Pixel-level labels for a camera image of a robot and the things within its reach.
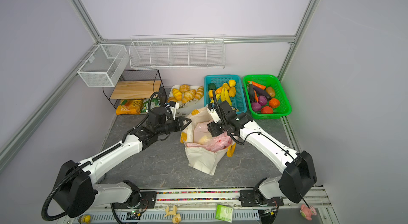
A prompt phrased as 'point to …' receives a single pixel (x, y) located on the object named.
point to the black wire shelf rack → (137, 92)
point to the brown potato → (270, 91)
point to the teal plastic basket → (219, 88)
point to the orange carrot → (257, 85)
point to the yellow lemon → (231, 83)
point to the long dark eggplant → (263, 92)
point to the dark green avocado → (211, 86)
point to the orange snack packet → (128, 106)
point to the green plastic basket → (269, 80)
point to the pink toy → (307, 213)
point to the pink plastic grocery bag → (203, 138)
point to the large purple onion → (256, 106)
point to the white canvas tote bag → (201, 159)
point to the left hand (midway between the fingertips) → (191, 122)
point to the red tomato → (266, 110)
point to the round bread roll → (184, 87)
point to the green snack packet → (154, 103)
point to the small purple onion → (262, 100)
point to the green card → (224, 213)
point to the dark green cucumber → (251, 92)
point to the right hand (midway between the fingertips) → (214, 126)
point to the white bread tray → (195, 104)
